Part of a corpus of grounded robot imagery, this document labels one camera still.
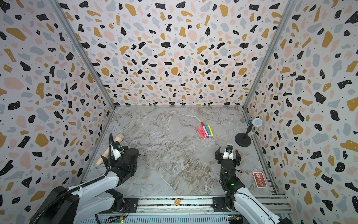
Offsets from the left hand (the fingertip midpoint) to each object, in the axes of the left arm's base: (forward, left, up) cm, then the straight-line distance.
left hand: (114, 152), depth 81 cm
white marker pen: (+24, -57, -12) cm, 63 cm away
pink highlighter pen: (+20, -53, -12) cm, 58 cm away
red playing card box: (-14, -85, -11) cm, 87 cm away
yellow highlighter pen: (+21, -61, -12) cm, 66 cm away
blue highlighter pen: (+23, -59, -12) cm, 64 cm away
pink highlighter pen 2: (+23, -55, -13) cm, 61 cm away
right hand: (+1, -68, -1) cm, 68 cm away
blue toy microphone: (+10, -82, +14) cm, 83 cm away
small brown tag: (-24, -37, -11) cm, 45 cm away
